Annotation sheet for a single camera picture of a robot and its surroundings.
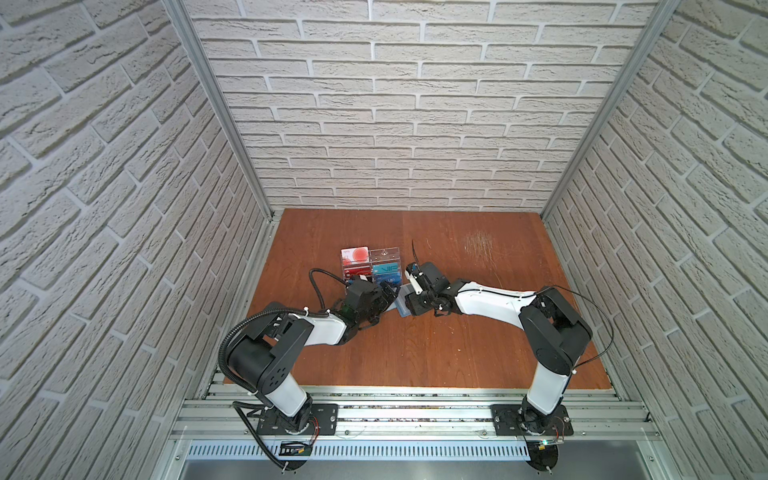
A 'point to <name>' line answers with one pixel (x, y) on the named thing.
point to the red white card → (355, 256)
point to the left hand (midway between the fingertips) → (397, 291)
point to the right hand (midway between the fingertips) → (414, 297)
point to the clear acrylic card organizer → (380, 255)
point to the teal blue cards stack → (389, 272)
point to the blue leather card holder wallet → (400, 303)
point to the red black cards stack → (357, 270)
